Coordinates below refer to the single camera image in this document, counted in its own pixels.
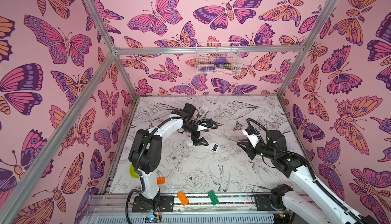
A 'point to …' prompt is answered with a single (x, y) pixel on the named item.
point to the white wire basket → (218, 58)
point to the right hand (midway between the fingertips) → (240, 139)
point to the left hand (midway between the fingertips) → (207, 134)
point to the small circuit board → (151, 219)
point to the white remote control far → (203, 110)
